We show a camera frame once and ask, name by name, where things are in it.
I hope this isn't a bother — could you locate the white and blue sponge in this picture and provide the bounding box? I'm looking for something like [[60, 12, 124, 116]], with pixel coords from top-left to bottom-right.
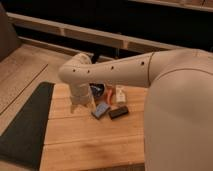
[[92, 102, 110, 119]]

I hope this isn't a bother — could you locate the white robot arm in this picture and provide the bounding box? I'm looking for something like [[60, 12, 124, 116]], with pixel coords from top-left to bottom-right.
[[59, 49, 213, 171]]

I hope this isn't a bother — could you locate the orange carrot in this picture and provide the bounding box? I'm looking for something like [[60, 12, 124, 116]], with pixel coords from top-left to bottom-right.
[[106, 88, 113, 105]]

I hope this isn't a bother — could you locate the dark blue bowl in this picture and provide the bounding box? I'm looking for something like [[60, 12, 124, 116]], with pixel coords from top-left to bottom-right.
[[90, 84, 105, 98]]

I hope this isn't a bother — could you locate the small white bottle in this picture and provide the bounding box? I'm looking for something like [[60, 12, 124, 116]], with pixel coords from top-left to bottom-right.
[[116, 86, 126, 104]]

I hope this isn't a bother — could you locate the black rectangular block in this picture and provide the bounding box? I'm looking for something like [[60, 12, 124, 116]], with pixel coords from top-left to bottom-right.
[[109, 106, 129, 119]]

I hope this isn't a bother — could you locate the dark grey floor mat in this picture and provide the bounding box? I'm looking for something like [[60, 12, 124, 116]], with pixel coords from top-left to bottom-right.
[[0, 82, 54, 170]]

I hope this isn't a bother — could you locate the wooden shelf rail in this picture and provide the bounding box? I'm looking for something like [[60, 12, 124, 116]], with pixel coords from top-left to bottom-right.
[[7, 12, 181, 53]]

